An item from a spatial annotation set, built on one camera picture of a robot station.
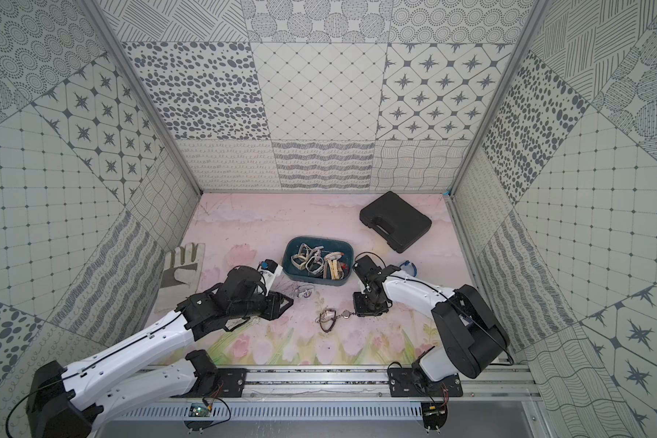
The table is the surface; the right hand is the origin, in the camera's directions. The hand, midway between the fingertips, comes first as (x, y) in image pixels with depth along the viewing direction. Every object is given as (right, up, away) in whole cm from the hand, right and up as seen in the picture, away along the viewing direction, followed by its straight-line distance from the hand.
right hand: (363, 315), depth 86 cm
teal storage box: (-25, +21, +11) cm, 35 cm away
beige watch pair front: (-22, +16, +11) cm, 29 cm away
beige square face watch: (-9, +13, +7) cm, 17 cm away
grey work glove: (-64, +11, +9) cm, 66 cm away
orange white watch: (-10, +17, +12) cm, 23 cm away
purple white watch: (-19, +7, +4) cm, 21 cm away
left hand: (-20, +7, -12) cm, 25 cm away
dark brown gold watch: (-12, -1, 0) cm, 12 cm away
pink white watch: (-16, +17, +11) cm, 26 cm away
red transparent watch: (-6, +13, +9) cm, 17 cm away
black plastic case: (+16, +29, +19) cm, 38 cm away
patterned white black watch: (-16, +15, +10) cm, 24 cm away
